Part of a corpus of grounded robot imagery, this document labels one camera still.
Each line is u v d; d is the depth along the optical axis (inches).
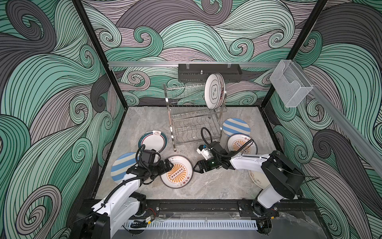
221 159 27.4
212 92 32.1
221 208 29.3
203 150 32.0
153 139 39.4
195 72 37.4
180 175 33.2
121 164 35.3
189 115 29.3
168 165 29.8
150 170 24.9
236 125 42.3
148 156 25.9
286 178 17.6
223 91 27.5
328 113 25.4
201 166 29.9
